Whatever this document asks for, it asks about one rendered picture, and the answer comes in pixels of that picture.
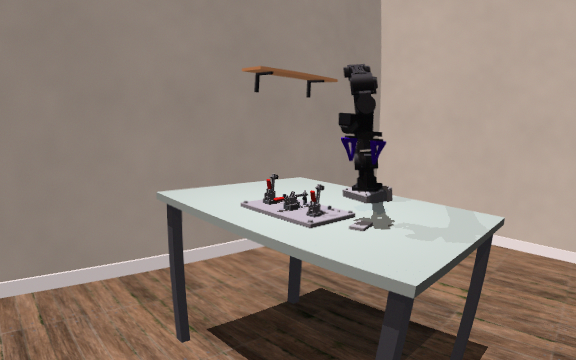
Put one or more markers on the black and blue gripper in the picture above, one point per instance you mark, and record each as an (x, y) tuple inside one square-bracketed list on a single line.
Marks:
[(366, 135)]

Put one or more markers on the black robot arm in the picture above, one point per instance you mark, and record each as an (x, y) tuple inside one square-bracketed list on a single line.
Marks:
[(349, 122)]

